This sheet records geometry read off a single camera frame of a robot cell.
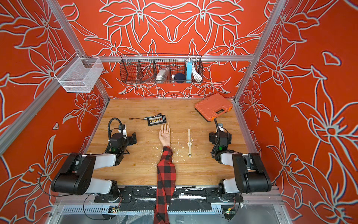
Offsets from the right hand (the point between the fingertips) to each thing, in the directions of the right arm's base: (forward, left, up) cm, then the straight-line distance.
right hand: (218, 131), depth 92 cm
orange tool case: (+23, 0, 0) cm, 23 cm away
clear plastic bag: (+28, +38, +25) cm, 53 cm away
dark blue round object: (+29, +26, +22) cm, 45 cm away
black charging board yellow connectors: (+11, +44, -4) cm, 46 cm away
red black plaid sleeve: (-33, +33, -4) cm, 47 cm away
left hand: (-2, +62, 0) cm, 62 cm away
